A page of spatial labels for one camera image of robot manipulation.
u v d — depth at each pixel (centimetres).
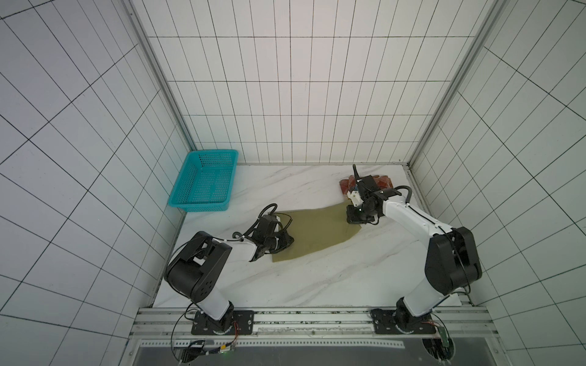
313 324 74
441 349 70
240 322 73
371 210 68
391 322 72
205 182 114
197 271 45
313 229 92
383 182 107
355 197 84
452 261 45
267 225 73
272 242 77
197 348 70
